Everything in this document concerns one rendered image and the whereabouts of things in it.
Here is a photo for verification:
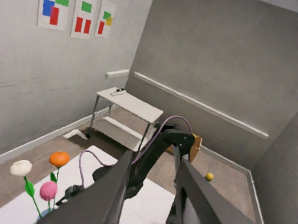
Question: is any blue-grey hollow cylinder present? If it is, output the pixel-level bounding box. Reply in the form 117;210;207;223
36;208;53;221

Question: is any pink tulip with green stem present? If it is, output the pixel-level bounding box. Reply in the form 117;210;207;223
38;182;57;213

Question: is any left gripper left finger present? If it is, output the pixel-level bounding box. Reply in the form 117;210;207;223
33;150;133;224

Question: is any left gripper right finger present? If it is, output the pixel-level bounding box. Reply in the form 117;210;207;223
176;158;255;224

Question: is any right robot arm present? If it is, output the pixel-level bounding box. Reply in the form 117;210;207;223
92;122;195;224

